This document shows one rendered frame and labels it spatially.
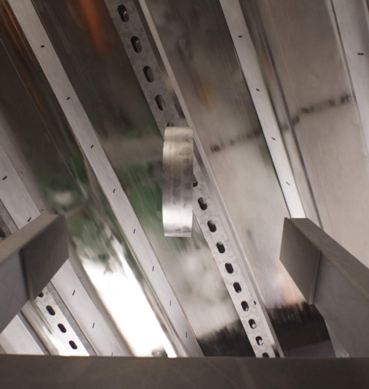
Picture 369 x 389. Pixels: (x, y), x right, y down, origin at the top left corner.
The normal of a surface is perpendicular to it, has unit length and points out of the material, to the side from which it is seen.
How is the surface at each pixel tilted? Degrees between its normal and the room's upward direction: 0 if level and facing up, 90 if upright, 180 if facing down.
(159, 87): 180
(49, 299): 180
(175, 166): 152
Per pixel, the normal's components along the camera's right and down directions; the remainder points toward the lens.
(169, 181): 0.00, 0.04
